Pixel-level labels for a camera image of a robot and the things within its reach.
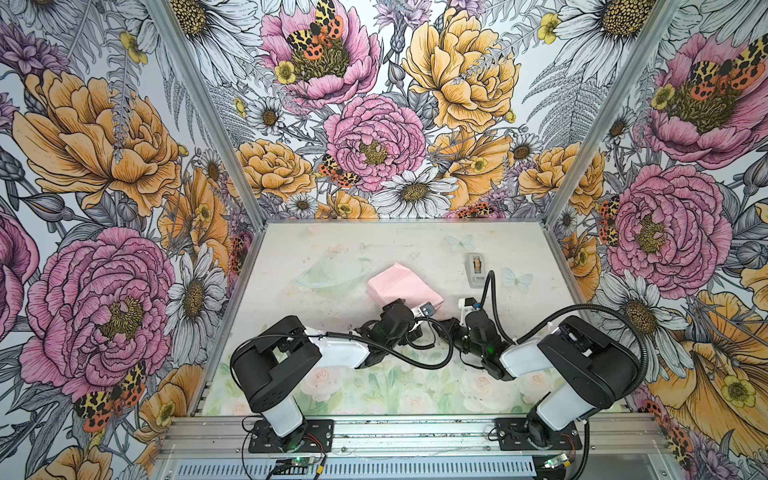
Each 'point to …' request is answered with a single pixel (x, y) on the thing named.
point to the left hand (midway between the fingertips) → (405, 315)
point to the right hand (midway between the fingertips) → (432, 332)
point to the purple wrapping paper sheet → (396, 283)
